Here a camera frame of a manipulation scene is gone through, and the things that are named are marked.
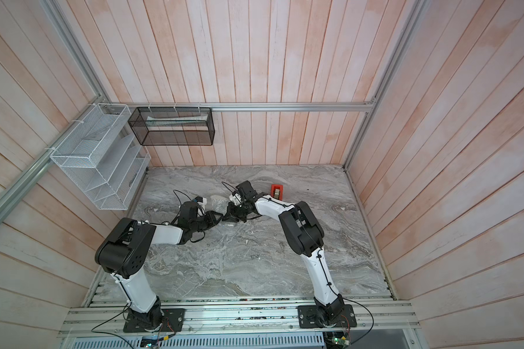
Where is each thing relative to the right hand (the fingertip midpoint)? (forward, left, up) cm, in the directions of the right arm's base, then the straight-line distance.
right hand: (221, 219), depth 95 cm
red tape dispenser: (+16, -27, +1) cm, 32 cm away
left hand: (+2, 0, -2) cm, 2 cm away
